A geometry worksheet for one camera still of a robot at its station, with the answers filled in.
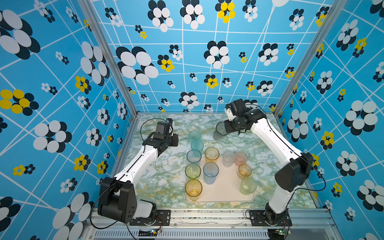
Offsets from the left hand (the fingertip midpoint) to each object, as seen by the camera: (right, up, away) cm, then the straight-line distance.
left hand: (176, 136), depth 87 cm
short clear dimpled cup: (+32, -14, +6) cm, 36 cm away
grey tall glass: (+25, +3, -5) cm, 26 cm away
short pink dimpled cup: (+40, -14, +7) cm, 43 cm away
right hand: (+31, +6, -2) cm, 31 cm away
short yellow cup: (+41, -21, +2) cm, 46 cm away
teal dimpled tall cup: (+11, 0, +15) cm, 19 cm away
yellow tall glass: (+21, -10, -2) cm, 23 cm away
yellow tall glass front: (+11, -23, -17) cm, 31 cm away
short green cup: (+41, -27, -5) cm, 49 cm away
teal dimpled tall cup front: (+13, -6, +7) cm, 16 cm away
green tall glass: (+10, -20, -3) cm, 22 cm away
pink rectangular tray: (+30, -30, -2) cm, 42 cm away
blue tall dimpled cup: (+20, -18, -7) cm, 28 cm away
